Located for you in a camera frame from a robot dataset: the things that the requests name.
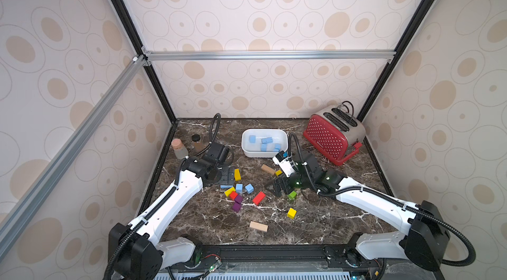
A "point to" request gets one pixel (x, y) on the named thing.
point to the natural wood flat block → (259, 226)
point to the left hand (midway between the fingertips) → (226, 175)
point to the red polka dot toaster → (335, 132)
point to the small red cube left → (233, 195)
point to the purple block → (237, 204)
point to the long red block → (259, 197)
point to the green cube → (292, 195)
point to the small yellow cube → (291, 213)
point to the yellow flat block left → (237, 174)
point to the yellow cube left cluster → (227, 193)
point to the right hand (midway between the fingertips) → (278, 179)
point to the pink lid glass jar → (180, 151)
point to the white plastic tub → (253, 150)
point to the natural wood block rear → (267, 168)
